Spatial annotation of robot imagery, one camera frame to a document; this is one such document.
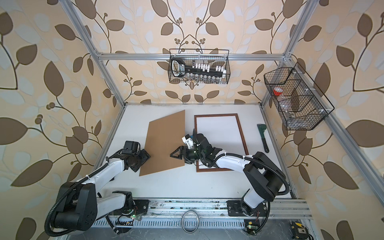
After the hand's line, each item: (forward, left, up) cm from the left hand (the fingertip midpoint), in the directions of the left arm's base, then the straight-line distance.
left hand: (147, 157), depth 89 cm
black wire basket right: (+16, -82, +32) cm, 89 cm away
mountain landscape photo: (+22, -48, -3) cm, 53 cm away
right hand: (-5, -18, +11) cm, 22 cm away
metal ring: (-31, -32, -4) cm, 45 cm away
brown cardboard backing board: (+17, -8, -1) cm, 19 cm away
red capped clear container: (+33, -77, +27) cm, 88 cm away
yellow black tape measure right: (-33, -77, +1) cm, 84 cm away
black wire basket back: (+55, -30, +14) cm, 65 cm away
